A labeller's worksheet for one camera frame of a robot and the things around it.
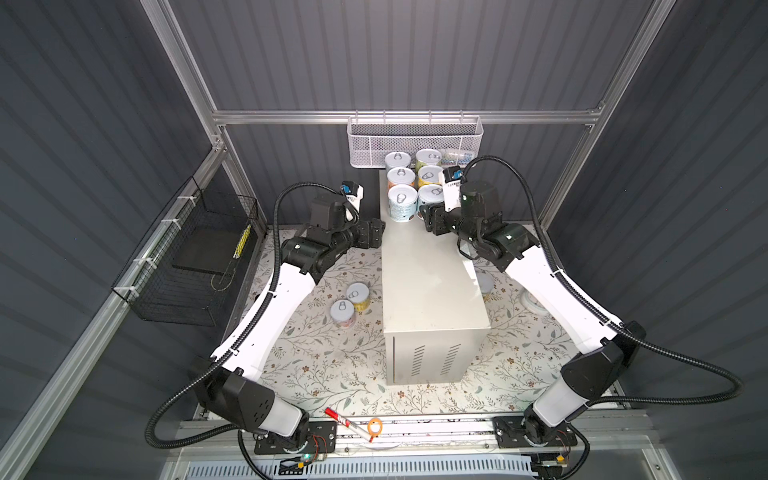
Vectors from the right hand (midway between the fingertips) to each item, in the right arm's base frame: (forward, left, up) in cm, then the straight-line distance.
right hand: (435, 207), depth 73 cm
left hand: (-2, +17, -2) cm, 17 cm away
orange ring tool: (-40, +16, -38) cm, 57 cm away
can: (-6, +22, -31) cm, 38 cm away
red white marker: (-39, +26, -36) cm, 60 cm away
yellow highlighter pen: (-6, +51, -8) cm, 52 cm away
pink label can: (-12, +27, -32) cm, 43 cm away
